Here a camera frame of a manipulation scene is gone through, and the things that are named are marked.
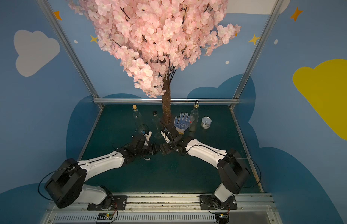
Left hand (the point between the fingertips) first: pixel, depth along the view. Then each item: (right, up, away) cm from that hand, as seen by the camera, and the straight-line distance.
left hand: (158, 144), depth 87 cm
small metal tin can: (+34, +14, +17) cm, 41 cm away
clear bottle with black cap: (-1, +13, +1) cm, 13 cm away
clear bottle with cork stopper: (-14, +18, +2) cm, 23 cm away
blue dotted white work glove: (+17, +13, +23) cm, 32 cm away
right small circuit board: (+36, -36, -14) cm, 53 cm away
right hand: (+6, +1, 0) cm, 6 cm away
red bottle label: (-7, -10, +3) cm, 13 cm away
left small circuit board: (-27, -36, -14) cm, 47 cm away
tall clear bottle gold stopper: (+24, +20, +4) cm, 32 cm away
